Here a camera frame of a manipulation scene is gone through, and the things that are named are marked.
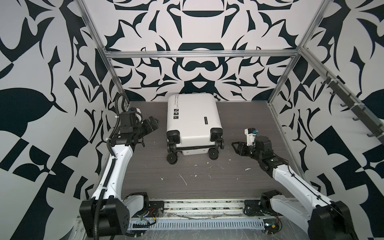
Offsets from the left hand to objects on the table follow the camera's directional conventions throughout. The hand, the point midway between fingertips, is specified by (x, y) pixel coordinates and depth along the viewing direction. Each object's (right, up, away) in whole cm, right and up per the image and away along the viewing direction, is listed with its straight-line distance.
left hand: (153, 120), depth 78 cm
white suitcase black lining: (+21, -3, +3) cm, 22 cm away
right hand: (+45, -12, +5) cm, 47 cm away
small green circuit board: (+58, -49, -7) cm, 76 cm away
